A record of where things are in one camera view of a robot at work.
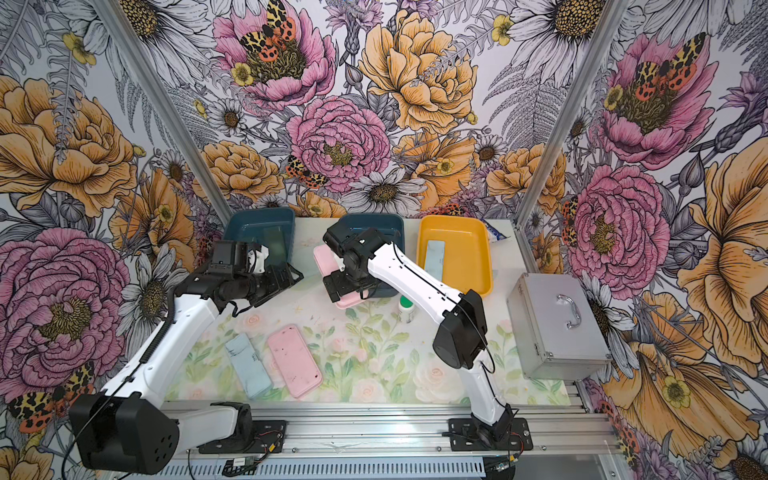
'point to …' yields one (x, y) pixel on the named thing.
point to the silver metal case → (555, 326)
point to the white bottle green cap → (406, 307)
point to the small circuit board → (242, 466)
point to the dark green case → (274, 238)
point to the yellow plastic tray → (467, 250)
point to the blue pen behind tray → (493, 231)
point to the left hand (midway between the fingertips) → (289, 291)
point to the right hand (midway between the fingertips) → (351, 295)
